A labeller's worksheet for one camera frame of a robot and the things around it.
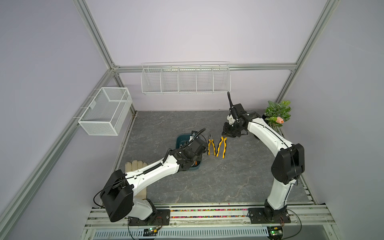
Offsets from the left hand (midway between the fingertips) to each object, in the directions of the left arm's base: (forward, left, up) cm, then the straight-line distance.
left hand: (195, 149), depth 82 cm
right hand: (+10, -17, 0) cm, 20 cm away
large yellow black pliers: (+6, -18, -1) cm, 19 cm away
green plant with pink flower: (+14, -48, +10) cm, 51 cm away
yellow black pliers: (+14, -12, -14) cm, 23 cm away
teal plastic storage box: (+10, +8, -6) cm, 14 cm away
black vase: (+16, -43, +6) cm, 46 cm away
